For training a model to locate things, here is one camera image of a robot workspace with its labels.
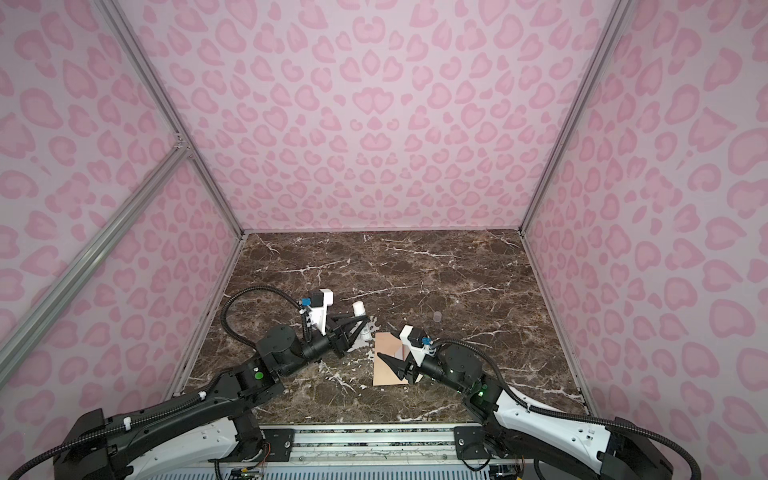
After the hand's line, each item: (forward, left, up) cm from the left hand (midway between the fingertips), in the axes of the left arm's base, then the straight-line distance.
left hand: (366, 314), depth 67 cm
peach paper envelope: (+4, -4, -27) cm, 28 cm away
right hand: (-4, -5, -8) cm, 10 cm away
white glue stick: (+1, +2, +1) cm, 2 cm away
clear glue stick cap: (+13, -20, -26) cm, 35 cm away
